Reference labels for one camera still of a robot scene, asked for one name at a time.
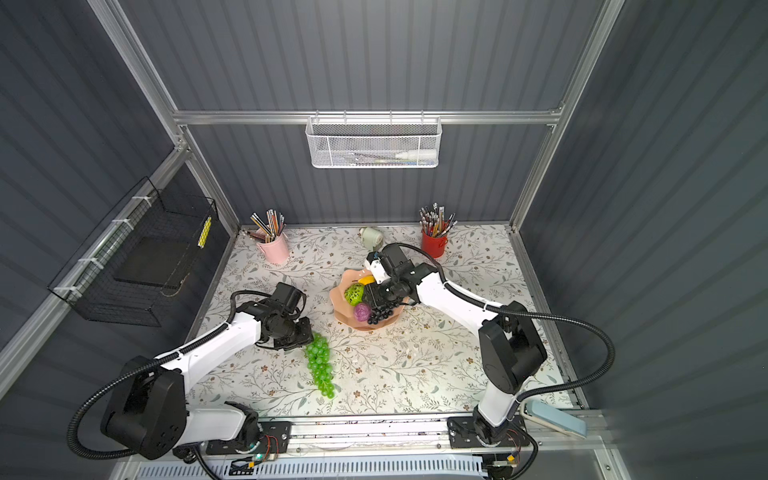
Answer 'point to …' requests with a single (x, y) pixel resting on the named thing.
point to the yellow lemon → (366, 280)
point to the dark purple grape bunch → (377, 314)
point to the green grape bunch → (319, 364)
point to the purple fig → (362, 311)
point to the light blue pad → (554, 419)
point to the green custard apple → (354, 294)
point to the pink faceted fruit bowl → (344, 311)
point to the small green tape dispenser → (372, 238)
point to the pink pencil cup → (277, 250)
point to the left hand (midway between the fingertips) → (310, 339)
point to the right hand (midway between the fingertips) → (372, 298)
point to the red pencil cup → (433, 246)
